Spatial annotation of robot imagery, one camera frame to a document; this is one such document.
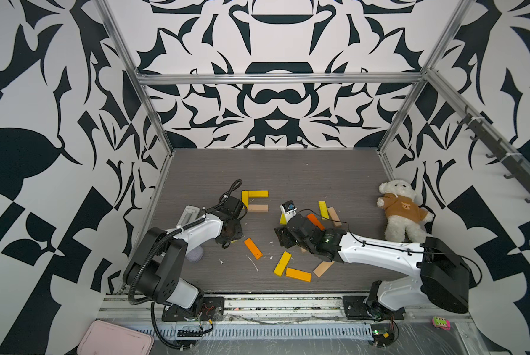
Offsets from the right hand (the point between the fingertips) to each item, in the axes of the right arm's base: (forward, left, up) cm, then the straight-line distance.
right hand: (280, 224), depth 82 cm
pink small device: (-30, -50, -9) cm, 59 cm away
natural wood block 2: (+8, -24, -10) cm, 27 cm away
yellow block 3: (-11, -1, -10) cm, 15 cm away
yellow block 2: (+11, -20, -9) cm, 25 cm away
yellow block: (+17, +14, -9) cm, 24 cm away
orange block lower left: (-4, +11, -10) cm, 15 cm away
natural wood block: (+14, +9, -11) cm, 19 cm away
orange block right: (+7, -16, -11) cm, 21 cm away
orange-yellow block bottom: (-15, -6, -11) cm, 19 cm away
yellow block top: (+20, +9, -9) cm, 23 cm away
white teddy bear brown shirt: (+5, -49, -5) cm, 50 cm away
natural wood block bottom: (-13, -15, -9) cm, 22 cm away
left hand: (+2, +19, -10) cm, 21 cm away
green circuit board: (-32, -32, -12) cm, 47 cm away
